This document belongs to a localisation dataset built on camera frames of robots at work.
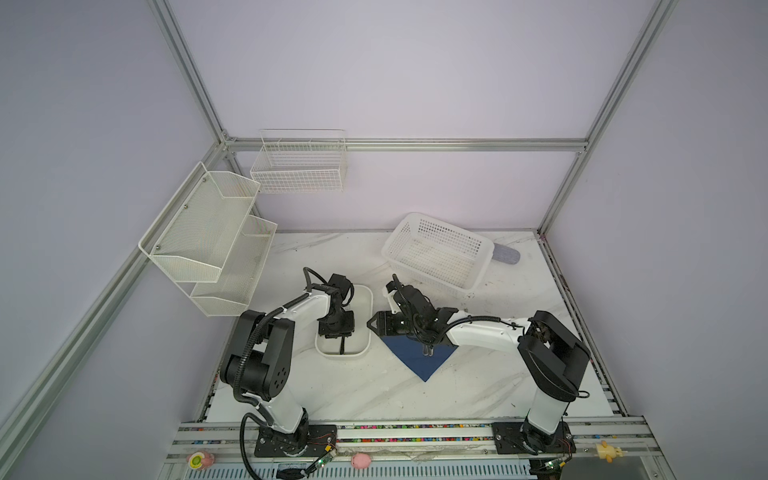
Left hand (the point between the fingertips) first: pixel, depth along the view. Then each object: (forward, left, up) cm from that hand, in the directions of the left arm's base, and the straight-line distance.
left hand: (342, 335), depth 90 cm
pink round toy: (-32, -8, 0) cm, 33 cm away
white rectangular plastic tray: (-2, -6, 0) cm, 6 cm away
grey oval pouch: (+33, -58, +1) cm, 67 cm away
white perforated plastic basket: (+32, -37, 0) cm, 49 cm away
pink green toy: (-32, +29, +3) cm, 43 cm away
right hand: (-1, -9, +8) cm, 12 cm away
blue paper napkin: (-4, -21, 0) cm, 22 cm away
